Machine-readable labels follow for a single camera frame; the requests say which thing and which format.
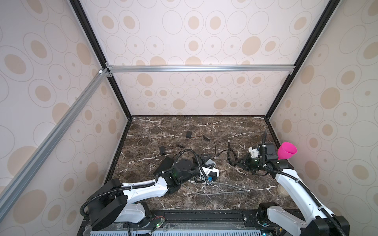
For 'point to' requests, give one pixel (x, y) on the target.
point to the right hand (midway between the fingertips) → (236, 161)
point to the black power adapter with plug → (162, 148)
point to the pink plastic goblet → (286, 150)
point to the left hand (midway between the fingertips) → (215, 156)
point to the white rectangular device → (210, 162)
